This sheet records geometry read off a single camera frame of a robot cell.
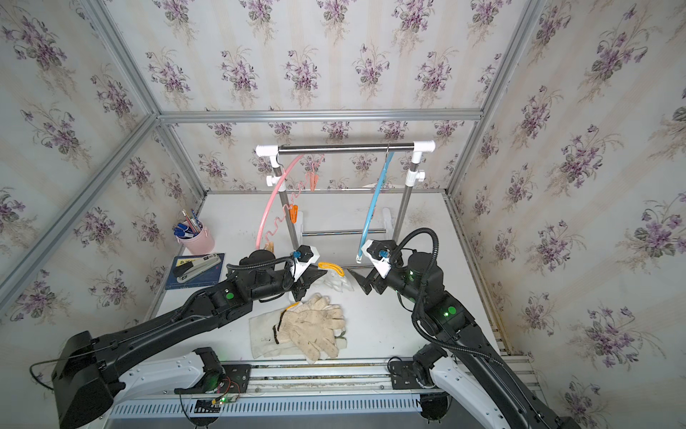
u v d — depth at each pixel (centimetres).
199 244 94
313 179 122
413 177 70
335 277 70
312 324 80
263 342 80
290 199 76
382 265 57
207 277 93
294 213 80
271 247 69
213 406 72
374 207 65
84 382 37
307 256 58
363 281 59
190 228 96
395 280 59
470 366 46
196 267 91
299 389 72
